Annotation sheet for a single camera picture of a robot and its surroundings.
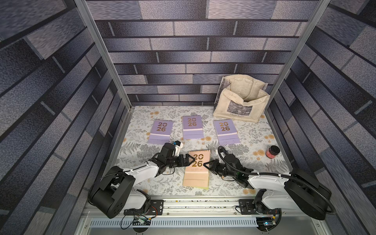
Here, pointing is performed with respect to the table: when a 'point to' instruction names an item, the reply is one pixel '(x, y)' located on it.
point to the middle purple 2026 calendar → (192, 127)
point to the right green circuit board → (264, 222)
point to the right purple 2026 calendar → (226, 131)
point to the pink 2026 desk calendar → (196, 175)
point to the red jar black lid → (272, 152)
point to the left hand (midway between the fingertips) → (190, 160)
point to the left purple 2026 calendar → (160, 131)
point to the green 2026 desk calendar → (204, 187)
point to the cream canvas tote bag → (241, 97)
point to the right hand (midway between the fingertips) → (202, 164)
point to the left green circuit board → (141, 221)
